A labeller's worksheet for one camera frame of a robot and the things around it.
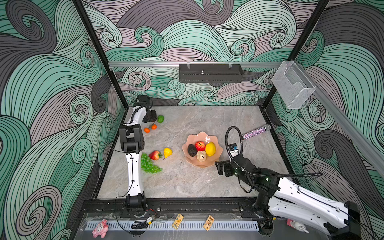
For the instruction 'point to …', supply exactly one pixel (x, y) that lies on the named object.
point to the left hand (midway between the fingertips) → (152, 116)
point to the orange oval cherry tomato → (146, 130)
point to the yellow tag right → (208, 223)
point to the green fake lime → (160, 118)
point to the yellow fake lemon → (210, 149)
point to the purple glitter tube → (267, 127)
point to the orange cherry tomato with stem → (154, 126)
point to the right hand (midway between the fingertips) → (222, 161)
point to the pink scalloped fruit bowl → (210, 160)
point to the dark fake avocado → (192, 150)
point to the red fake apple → (200, 146)
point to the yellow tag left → (177, 221)
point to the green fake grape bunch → (146, 164)
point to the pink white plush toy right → (297, 225)
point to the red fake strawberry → (155, 155)
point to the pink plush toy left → (101, 229)
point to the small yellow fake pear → (167, 152)
